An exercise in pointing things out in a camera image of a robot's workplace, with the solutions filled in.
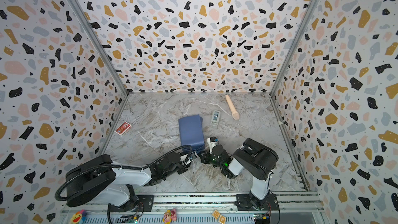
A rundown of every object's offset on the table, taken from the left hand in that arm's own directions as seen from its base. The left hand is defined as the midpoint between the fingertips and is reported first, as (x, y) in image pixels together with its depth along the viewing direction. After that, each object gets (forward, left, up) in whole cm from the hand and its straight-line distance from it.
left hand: (190, 153), depth 85 cm
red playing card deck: (+19, +44, -4) cm, 49 cm away
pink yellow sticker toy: (-28, +8, -2) cm, 29 cm away
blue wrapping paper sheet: (+14, 0, -1) cm, 14 cm away
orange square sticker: (-29, -15, -3) cm, 33 cm away
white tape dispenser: (+25, -15, -3) cm, 29 cm away
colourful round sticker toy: (-27, +48, -3) cm, 56 cm away
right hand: (+2, -3, -2) cm, 4 cm away
